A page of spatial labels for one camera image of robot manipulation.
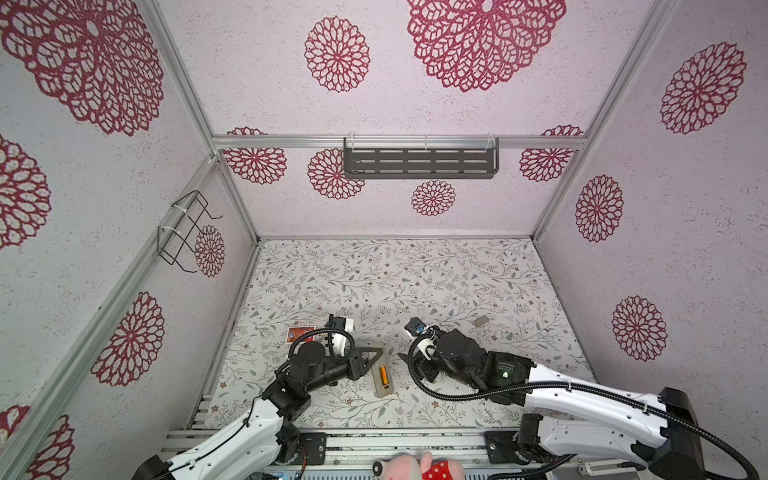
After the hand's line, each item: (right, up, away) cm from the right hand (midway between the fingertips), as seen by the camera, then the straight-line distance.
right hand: (409, 339), depth 72 cm
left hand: (-7, -5, +3) cm, 9 cm away
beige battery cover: (+26, -1, +26) cm, 37 cm away
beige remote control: (-7, -13, +1) cm, 14 cm away
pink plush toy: (-2, -27, -5) cm, 28 cm away
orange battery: (-6, -9, +1) cm, 11 cm away
